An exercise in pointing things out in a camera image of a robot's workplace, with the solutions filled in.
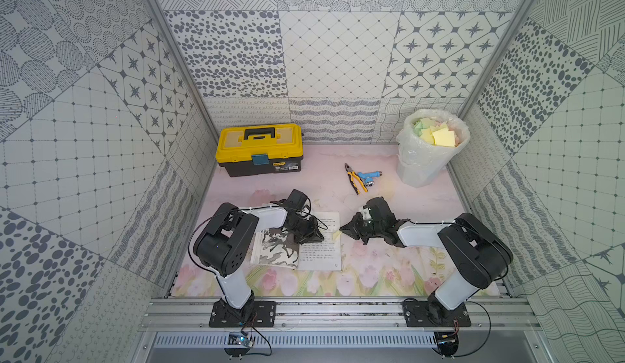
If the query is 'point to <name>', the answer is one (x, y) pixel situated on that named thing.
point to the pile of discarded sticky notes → (424, 128)
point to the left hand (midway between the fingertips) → (324, 234)
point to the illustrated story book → (278, 248)
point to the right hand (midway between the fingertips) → (340, 229)
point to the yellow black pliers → (351, 175)
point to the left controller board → (238, 344)
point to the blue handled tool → (369, 177)
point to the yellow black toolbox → (257, 149)
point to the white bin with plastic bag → (424, 143)
